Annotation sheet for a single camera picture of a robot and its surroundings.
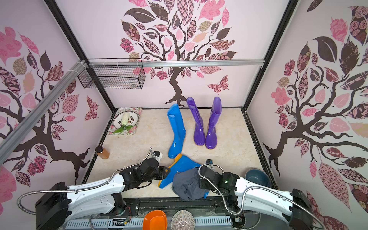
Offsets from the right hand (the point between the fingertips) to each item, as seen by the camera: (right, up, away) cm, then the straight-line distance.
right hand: (199, 182), depth 78 cm
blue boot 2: (-10, +8, +9) cm, 16 cm away
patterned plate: (-50, +36, +35) cm, 71 cm away
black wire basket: (-60, +67, +25) cm, 93 cm away
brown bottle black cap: (-59, +15, +8) cm, 61 cm away
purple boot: (+2, +24, +19) cm, 31 cm away
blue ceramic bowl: (+34, +2, +2) cm, 34 cm away
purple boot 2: (+10, +22, +18) cm, 30 cm away
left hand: (-17, +4, +3) cm, 18 cm away
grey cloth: (-7, -1, +1) cm, 7 cm away
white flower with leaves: (-56, +36, +32) cm, 73 cm away
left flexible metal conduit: (-36, +12, -26) cm, 46 cm away
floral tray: (-50, +26, +29) cm, 63 cm away
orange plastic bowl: (-23, -15, -8) cm, 29 cm away
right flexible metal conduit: (+15, +9, -28) cm, 33 cm away
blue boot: (-12, +29, +10) cm, 33 cm away
